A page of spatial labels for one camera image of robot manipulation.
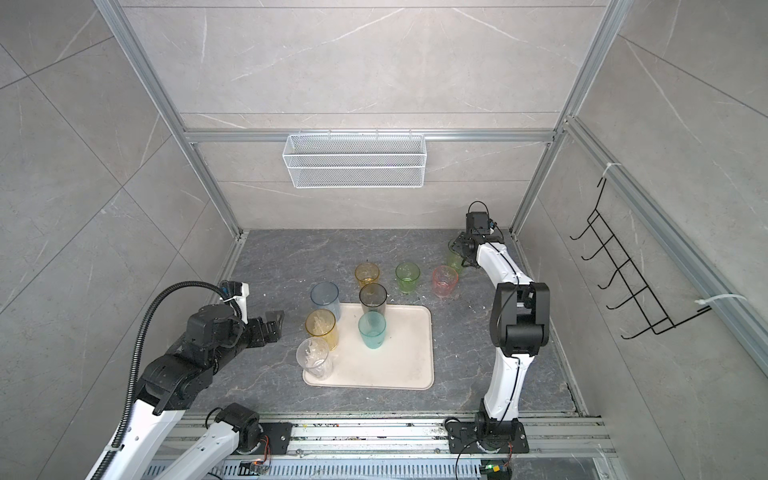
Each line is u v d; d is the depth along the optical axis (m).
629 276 0.68
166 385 0.43
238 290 0.60
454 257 0.95
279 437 0.73
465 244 0.80
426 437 0.75
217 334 0.49
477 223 0.77
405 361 0.86
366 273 1.03
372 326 0.90
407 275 1.01
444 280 1.03
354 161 1.01
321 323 0.95
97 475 0.38
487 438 0.67
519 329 0.53
